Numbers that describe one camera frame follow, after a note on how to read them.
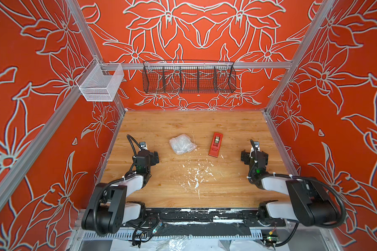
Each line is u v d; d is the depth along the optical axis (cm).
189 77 98
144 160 67
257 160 67
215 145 95
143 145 79
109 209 42
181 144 93
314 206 42
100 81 95
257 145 76
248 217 73
